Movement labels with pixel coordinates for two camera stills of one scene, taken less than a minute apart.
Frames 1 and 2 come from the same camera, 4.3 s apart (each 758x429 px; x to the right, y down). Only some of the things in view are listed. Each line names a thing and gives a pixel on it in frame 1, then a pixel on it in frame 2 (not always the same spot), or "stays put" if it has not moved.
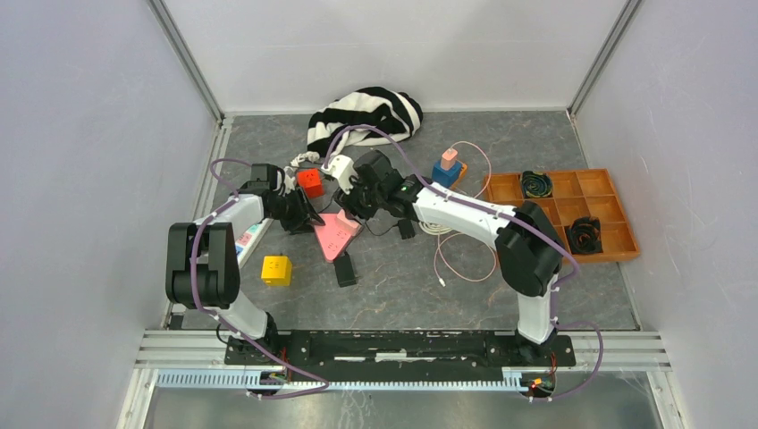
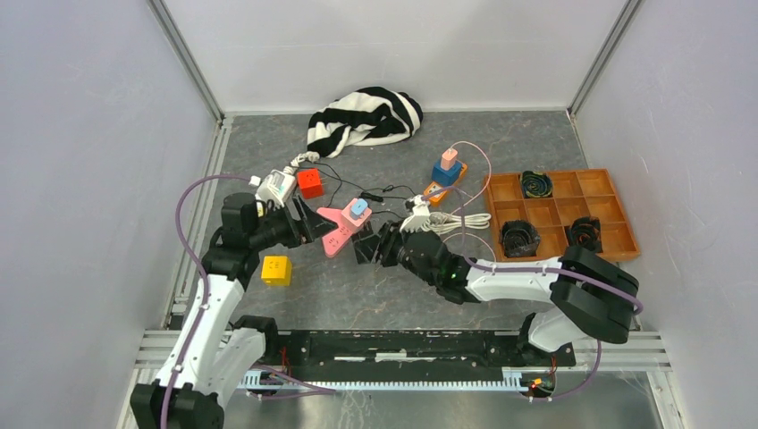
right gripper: [349, 201] → [391, 235]
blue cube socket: [446, 177] stays put
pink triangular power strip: [336, 233] stays put
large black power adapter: [344, 270] → [366, 244]
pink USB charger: [449, 158] stays put
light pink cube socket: [350, 226] stays put
